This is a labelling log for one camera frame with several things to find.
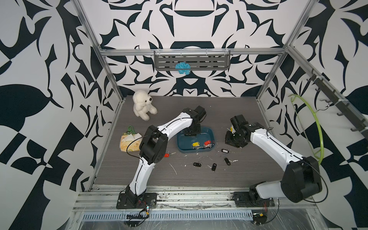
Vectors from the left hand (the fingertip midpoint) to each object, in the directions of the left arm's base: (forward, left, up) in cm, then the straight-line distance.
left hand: (195, 131), depth 93 cm
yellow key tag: (-6, -1, -6) cm, 8 cm away
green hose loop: (+11, -57, +19) cm, 61 cm away
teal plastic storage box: (-5, +7, -5) cm, 10 cm away
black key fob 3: (-19, 0, -7) cm, 20 cm away
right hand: (-8, -18, +3) cm, 20 cm away
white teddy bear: (+17, +34, +8) cm, 39 cm away
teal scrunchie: (+30, +6, +27) cm, 41 cm away
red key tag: (-5, -8, -6) cm, 11 cm away
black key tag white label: (-11, -18, -6) cm, 22 cm away
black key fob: (-17, -18, -6) cm, 26 cm away
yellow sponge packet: (-1, +43, -3) cm, 43 cm away
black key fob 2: (-20, -10, -6) cm, 24 cm away
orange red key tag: (-12, +18, -6) cm, 23 cm away
